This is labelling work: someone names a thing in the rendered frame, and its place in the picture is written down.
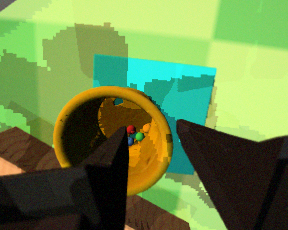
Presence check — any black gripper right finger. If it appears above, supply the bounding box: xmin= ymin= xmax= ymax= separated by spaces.
xmin=176 ymin=119 xmax=288 ymax=230

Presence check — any red marble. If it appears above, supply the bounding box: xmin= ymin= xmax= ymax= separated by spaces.
xmin=127 ymin=125 xmax=136 ymax=135

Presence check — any yellow cup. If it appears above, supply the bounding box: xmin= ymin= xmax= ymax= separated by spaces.
xmin=53 ymin=86 xmax=173 ymax=196

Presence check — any green marble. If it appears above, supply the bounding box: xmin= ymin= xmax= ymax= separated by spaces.
xmin=136 ymin=132 xmax=145 ymax=142

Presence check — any blue marble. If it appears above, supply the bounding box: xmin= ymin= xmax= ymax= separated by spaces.
xmin=128 ymin=137 xmax=134 ymax=146

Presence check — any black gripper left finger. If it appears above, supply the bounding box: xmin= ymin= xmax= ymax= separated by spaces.
xmin=0 ymin=126 xmax=129 ymax=230

